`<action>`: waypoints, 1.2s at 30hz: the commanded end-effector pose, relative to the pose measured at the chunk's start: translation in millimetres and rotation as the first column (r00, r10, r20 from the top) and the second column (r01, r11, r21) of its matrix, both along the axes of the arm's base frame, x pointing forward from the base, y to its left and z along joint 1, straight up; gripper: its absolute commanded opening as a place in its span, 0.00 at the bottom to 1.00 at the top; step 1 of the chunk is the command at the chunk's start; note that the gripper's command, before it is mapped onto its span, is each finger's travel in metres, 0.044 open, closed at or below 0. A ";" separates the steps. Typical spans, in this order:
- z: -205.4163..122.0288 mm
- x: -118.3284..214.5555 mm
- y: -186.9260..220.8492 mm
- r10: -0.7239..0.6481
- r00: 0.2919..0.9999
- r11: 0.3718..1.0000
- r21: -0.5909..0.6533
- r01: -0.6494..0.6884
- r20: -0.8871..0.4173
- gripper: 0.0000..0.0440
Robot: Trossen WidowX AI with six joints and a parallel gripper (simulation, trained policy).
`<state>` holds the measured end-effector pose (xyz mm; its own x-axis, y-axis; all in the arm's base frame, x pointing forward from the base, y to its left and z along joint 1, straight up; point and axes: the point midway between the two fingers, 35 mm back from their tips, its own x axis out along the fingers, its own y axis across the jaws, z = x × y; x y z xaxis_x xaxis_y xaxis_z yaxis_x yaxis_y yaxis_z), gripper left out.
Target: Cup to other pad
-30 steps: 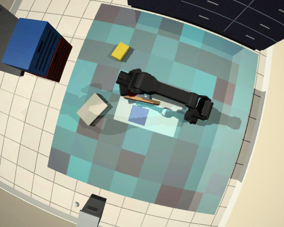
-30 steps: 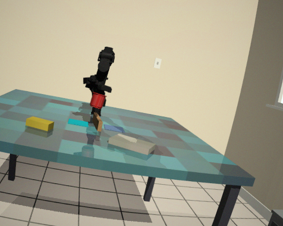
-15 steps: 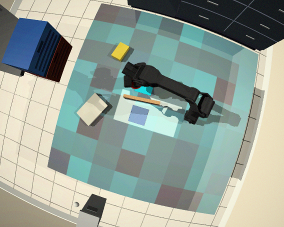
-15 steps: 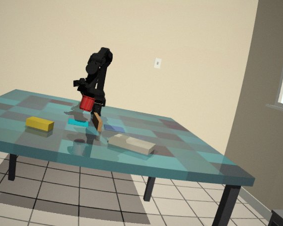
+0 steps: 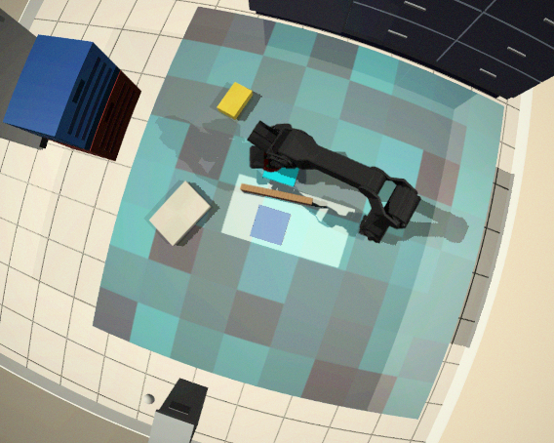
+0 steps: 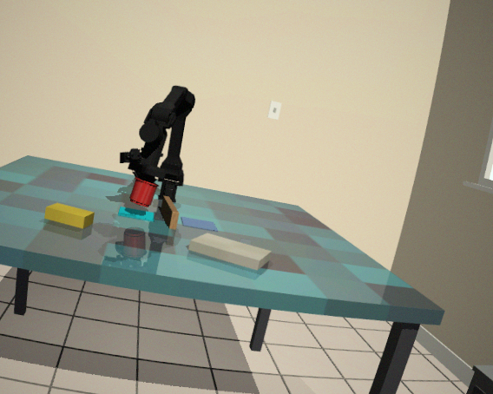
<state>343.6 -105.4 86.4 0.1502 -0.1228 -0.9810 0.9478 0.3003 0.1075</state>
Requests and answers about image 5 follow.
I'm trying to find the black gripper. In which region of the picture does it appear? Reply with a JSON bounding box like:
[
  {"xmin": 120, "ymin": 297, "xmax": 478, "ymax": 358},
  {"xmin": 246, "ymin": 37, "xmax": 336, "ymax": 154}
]
[{"xmin": 249, "ymin": 145, "xmax": 296, "ymax": 169}]

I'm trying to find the beige flat box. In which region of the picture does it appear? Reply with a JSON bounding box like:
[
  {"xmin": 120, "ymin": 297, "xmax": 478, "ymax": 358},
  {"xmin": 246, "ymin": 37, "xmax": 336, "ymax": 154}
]
[{"xmin": 150, "ymin": 181, "xmax": 212, "ymax": 246}]

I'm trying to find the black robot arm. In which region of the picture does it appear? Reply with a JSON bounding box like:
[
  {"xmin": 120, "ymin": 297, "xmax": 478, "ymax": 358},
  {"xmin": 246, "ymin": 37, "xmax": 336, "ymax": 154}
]
[{"xmin": 247, "ymin": 121, "xmax": 421, "ymax": 243}]

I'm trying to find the yellow rectangular block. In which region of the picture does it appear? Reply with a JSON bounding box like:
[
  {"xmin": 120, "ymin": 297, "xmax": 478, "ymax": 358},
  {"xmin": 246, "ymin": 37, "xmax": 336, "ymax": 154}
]
[{"xmin": 218, "ymin": 83, "xmax": 253, "ymax": 120}]

